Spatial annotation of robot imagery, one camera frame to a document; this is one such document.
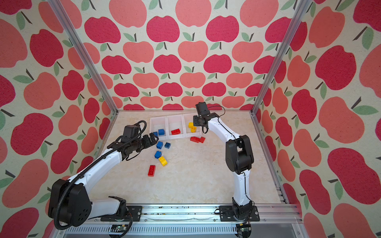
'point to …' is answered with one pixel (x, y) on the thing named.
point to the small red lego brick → (202, 139)
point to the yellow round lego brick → (163, 161)
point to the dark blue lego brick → (167, 145)
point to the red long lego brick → (195, 139)
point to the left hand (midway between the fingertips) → (154, 142)
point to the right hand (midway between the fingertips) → (198, 122)
